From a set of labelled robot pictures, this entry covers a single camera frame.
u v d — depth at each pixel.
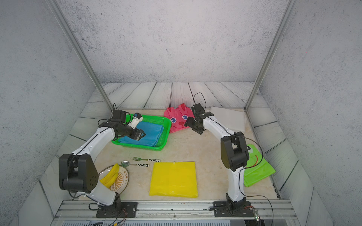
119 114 0.71
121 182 0.82
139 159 0.91
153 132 1.05
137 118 0.81
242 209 0.67
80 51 0.87
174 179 0.83
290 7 0.70
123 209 0.72
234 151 0.52
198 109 0.79
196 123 0.73
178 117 1.15
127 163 0.88
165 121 1.04
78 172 0.44
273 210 0.71
